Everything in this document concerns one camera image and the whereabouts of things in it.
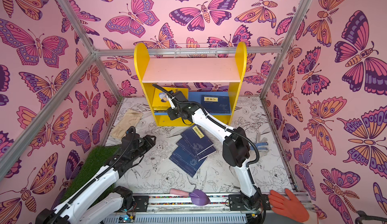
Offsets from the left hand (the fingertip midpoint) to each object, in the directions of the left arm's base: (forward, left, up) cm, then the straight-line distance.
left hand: (155, 137), depth 82 cm
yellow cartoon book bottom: (+23, 0, +6) cm, 24 cm away
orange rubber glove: (-31, -68, -13) cm, 75 cm away
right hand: (+15, -8, +6) cm, 18 cm away
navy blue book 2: (+4, -21, -12) cm, 24 cm away
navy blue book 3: (-10, -17, -12) cm, 23 cm away
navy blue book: (+23, -35, 0) cm, 42 cm away
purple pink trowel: (-26, -23, -13) cm, 37 cm away
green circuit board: (-35, +12, -17) cm, 41 cm away
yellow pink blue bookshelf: (+49, -14, -5) cm, 51 cm away
